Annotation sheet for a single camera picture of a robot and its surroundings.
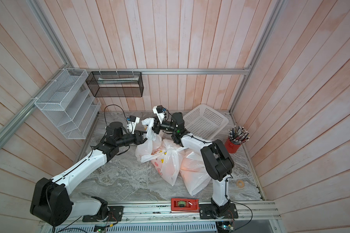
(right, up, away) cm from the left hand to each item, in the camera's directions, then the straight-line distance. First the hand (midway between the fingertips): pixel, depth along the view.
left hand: (150, 135), depth 78 cm
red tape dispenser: (+18, -34, -7) cm, 39 cm away
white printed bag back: (-2, -6, +1) cm, 7 cm away
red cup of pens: (+52, -1, +8) cm, 52 cm away
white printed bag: (+10, -14, 0) cm, 17 cm away
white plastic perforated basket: (+38, +8, +35) cm, 53 cm away
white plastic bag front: (+25, -21, +1) cm, 32 cm away
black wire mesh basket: (-28, +35, +24) cm, 51 cm away
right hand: (-3, +7, 0) cm, 8 cm away
